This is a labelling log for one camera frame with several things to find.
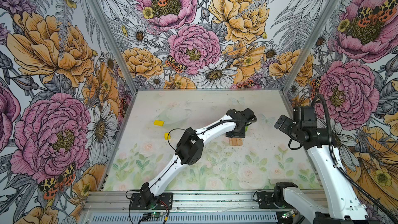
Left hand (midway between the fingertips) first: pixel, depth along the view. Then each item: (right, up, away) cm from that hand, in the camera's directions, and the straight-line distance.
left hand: (235, 137), depth 91 cm
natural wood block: (0, -2, +1) cm, 3 cm away
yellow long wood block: (-47, +7, +12) cm, 49 cm away
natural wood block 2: (+4, -3, +1) cm, 5 cm away
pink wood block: (+1, -1, +2) cm, 2 cm away
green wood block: (+5, +6, -5) cm, 10 cm away
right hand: (+20, +7, -17) cm, 27 cm away
